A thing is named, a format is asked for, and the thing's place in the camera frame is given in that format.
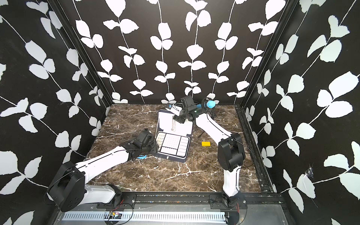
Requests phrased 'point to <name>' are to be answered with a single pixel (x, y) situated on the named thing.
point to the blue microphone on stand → (210, 104)
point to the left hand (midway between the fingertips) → (156, 144)
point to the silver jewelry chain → (173, 126)
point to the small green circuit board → (113, 215)
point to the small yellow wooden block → (206, 144)
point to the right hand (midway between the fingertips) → (175, 109)
